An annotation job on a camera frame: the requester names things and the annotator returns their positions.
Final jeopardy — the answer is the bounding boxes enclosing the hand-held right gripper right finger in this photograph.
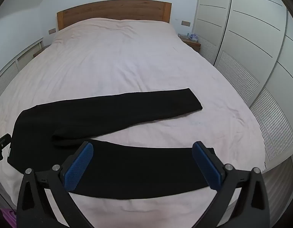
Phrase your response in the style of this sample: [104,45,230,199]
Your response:
[191,141,272,228]

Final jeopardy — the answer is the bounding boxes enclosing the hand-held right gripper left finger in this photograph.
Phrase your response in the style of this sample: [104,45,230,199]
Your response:
[16,142,99,228]

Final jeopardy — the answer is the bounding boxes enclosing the black pants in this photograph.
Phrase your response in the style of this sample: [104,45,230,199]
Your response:
[7,88,216,200]

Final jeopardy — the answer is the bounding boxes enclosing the wooden nightstand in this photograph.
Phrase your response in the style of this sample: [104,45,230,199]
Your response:
[33,45,51,58]
[178,34,201,52]

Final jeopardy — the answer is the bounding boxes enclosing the purple plastic item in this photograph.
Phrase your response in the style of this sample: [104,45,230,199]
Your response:
[0,208,17,228]

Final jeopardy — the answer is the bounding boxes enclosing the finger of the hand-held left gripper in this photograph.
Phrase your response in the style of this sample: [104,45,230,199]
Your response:
[0,134,12,164]

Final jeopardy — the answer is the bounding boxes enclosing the white wardrobe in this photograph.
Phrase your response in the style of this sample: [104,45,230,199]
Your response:
[194,0,293,171]

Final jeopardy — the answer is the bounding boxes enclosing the wooden headboard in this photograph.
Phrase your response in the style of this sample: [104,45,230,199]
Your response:
[57,0,172,31]

